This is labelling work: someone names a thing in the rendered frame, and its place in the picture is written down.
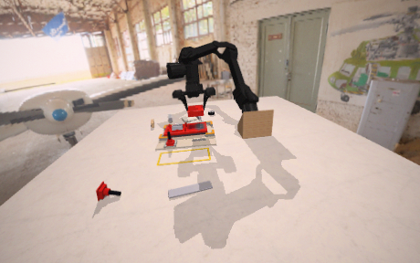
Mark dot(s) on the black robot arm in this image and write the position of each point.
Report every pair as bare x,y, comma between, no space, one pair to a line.
188,66

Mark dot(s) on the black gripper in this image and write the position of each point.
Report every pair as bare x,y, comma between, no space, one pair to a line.
180,94

